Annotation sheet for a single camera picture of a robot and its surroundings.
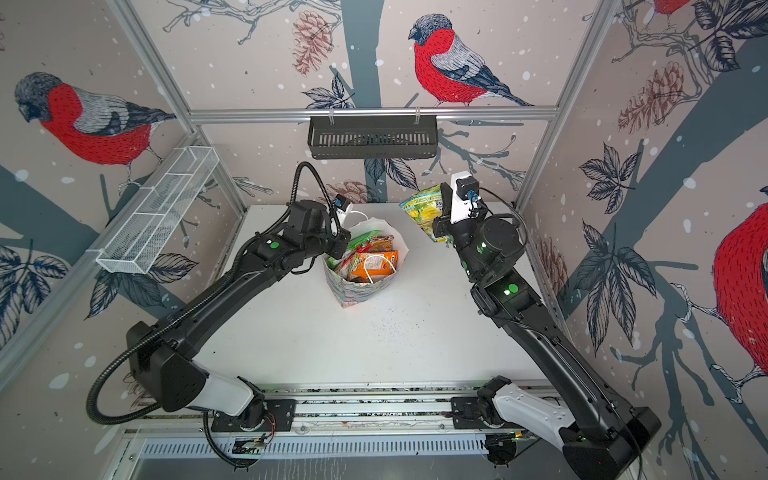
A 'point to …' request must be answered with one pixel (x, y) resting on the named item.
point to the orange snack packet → (375, 263)
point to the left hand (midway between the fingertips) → (353, 226)
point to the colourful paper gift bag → (350, 294)
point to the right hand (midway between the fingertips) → (446, 181)
